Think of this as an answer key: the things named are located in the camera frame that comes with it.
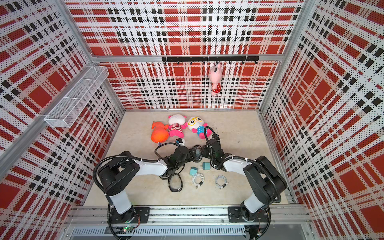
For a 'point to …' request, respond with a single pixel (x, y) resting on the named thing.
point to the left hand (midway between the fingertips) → (196, 151)
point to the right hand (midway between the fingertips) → (204, 148)
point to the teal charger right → (206, 166)
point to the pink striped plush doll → (177, 123)
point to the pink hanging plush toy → (215, 75)
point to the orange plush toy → (160, 133)
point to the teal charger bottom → (193, 170)
